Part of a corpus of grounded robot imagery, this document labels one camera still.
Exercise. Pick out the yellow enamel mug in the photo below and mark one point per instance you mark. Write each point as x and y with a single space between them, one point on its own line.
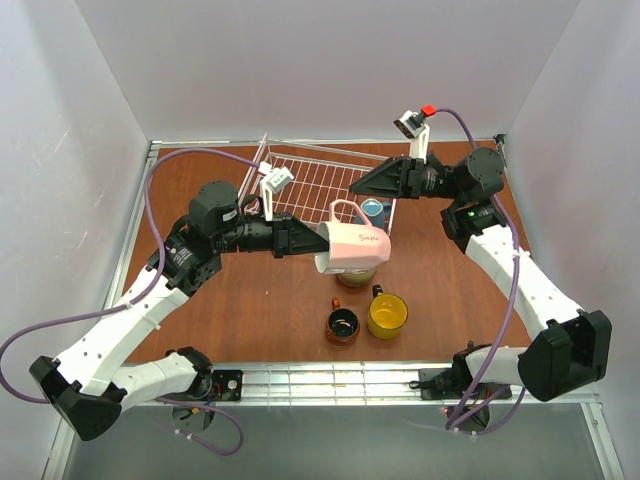
387 314

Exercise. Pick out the dark brown glazed mug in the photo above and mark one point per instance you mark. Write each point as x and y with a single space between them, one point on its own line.
342 326

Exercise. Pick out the white wire dish rack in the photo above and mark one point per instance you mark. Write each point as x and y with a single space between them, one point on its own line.
323 172

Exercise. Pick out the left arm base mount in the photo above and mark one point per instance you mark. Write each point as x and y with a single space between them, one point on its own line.
222 386

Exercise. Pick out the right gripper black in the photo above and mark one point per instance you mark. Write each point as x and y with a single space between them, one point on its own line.
407 176

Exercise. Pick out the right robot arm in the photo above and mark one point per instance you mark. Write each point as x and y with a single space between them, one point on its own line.
569 346

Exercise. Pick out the beige round mug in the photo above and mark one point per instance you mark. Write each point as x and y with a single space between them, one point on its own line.
357 279

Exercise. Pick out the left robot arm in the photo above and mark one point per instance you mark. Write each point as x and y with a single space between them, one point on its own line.
89 385

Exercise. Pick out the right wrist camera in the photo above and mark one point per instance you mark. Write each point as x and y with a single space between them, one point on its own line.
413 125

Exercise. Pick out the blue floral mug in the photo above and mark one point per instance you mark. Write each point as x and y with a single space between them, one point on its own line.
376 211

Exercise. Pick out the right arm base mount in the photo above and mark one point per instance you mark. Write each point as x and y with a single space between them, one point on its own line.
444 384

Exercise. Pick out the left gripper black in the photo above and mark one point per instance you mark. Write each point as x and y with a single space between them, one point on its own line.
280 235

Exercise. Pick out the aluminium front rail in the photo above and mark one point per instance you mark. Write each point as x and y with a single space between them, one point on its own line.
296 384

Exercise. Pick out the white mug pink handle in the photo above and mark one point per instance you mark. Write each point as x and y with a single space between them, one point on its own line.
351 247

